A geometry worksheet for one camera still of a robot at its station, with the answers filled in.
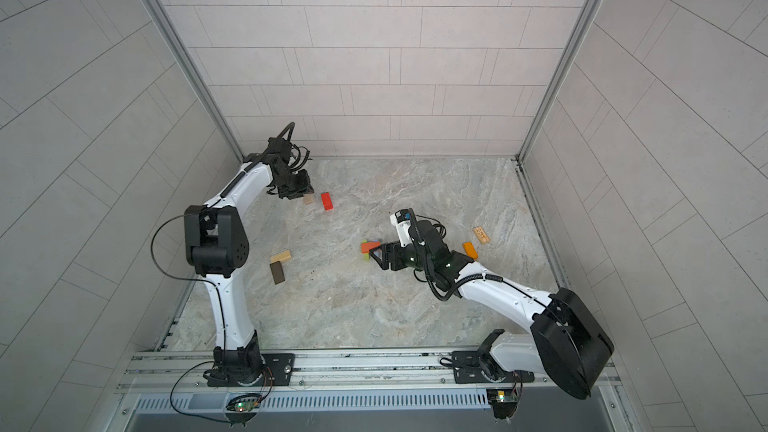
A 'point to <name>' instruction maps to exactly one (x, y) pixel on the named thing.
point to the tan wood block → (308, 198)
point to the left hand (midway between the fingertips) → (317, 182)
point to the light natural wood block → (281, 257)
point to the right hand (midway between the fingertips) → (379, 252)
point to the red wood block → (327, 201)
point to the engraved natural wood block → (481, 234)
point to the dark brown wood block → (277, 272)
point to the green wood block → (366, 255)
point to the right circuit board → (504, 402)
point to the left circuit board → (242, 409)
